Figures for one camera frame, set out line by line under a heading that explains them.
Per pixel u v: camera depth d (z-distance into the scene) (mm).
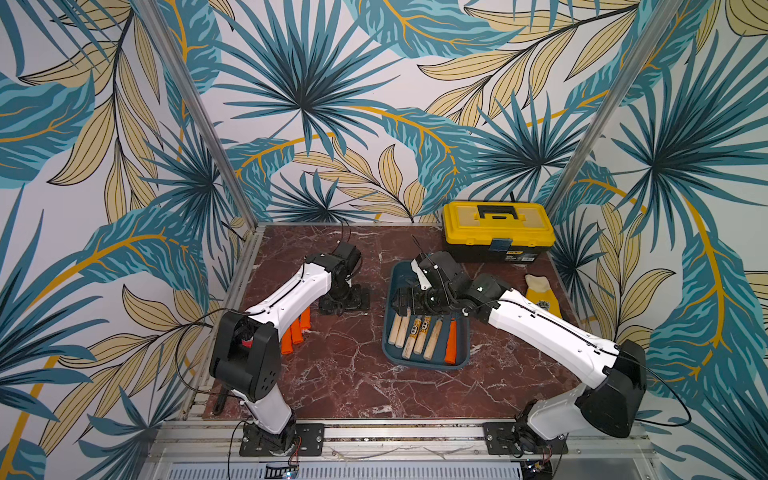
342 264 625
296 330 919
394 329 901
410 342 878
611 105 840
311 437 737
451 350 880
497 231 982
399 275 997
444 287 566
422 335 882
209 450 737
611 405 396
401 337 880
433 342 879
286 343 886
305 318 924
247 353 443
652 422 450
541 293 994
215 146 930
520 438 656
